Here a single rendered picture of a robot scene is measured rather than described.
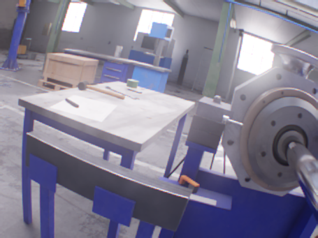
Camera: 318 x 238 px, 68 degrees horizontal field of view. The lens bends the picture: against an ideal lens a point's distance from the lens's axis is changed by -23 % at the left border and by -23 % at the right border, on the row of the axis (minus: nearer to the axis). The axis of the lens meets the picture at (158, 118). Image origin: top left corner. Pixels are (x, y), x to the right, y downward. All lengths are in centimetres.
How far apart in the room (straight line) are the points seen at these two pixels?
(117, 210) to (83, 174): 16
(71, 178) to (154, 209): 30
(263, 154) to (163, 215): 37
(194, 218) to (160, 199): 49
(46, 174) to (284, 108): 85
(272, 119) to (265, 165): 15
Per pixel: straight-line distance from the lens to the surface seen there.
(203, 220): 134
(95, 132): 128
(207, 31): 1279
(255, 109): 93
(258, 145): 91
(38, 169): 106
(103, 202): 94
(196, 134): 105
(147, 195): 88
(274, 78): 105
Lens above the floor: 125
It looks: 13 degrees down
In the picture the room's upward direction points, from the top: 14 degrees clockwise
